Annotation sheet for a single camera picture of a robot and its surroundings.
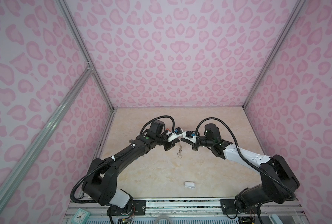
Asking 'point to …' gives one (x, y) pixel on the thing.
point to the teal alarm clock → (80, 217)
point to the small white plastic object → (190, 184)
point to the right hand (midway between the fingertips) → (183, 137)
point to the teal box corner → (274, 219)
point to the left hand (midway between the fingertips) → (179, 137)
